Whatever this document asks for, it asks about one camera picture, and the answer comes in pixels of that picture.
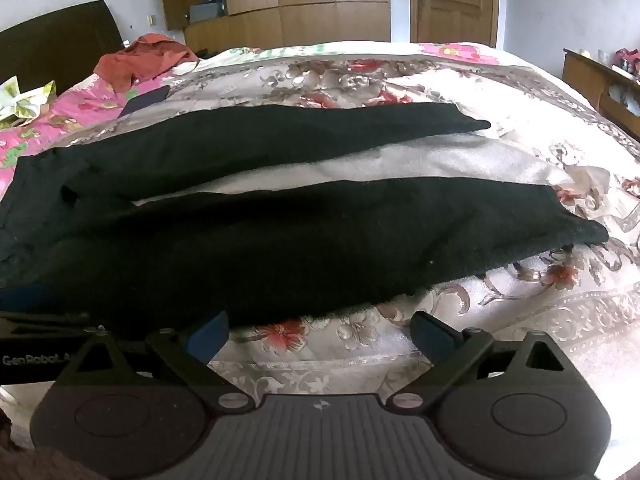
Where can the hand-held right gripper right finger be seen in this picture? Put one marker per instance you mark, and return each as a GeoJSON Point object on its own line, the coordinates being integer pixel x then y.
{"type": "Point", "coordinates": [431, 336]}

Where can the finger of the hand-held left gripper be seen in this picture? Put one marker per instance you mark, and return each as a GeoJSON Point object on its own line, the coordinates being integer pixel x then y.
{"type": "Point", "coordinates": [25, 297]}

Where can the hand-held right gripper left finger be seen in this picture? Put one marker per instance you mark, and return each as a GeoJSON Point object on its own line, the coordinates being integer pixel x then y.
{"type": "Point", "coordinates": [212, 334]}

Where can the black pants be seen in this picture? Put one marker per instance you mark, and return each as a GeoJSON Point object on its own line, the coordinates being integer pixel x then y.
{"type": "Point", "coordinates": [300, 240]}

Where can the green and white floral cloth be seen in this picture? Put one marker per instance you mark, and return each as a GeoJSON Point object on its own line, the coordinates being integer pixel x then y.
{"type": "Point", "coordinates": [25, 102]}

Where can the pink printed bed sheet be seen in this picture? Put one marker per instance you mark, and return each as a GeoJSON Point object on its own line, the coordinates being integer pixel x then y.
{"type": "Point", "coordinates": [75, 105]}

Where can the dark flat phone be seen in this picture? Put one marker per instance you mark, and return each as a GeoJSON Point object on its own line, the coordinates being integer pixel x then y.
{"type": "Point", "coordinates": [146, 100]}

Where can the white floral bed cover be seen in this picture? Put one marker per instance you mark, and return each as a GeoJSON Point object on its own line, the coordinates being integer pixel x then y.
{"type": "Point", "coordinates": [500, 110]}

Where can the dark wooden headboard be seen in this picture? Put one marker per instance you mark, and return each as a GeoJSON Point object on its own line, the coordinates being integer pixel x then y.
{"type": "Point", "coordinates": [55, 45]}

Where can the red-orange garment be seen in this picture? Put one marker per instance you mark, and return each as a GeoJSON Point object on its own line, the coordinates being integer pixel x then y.
{"type": "Point", "coordinates": [145, 60]}

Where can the wooden side desk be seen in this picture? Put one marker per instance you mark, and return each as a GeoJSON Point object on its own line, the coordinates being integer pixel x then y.
{"type": "Point", "coordinates": [600, 85]}

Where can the grey box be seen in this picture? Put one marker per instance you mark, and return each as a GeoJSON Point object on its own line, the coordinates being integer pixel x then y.
{"type": "Point", "coordinates": [207, 10]}

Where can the brown wooden door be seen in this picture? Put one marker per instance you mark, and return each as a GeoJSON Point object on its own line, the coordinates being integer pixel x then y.
{"type": "Point", "coordinates": [457, 0]}

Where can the brown wooden wardrobe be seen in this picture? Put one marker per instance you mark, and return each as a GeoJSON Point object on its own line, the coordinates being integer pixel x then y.
{"type": "Point", "coordinates": [300, 0]}

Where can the wall socket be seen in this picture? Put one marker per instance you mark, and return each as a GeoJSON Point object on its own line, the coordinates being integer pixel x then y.
{"type": "Point", "coordinates": [151, 19]}

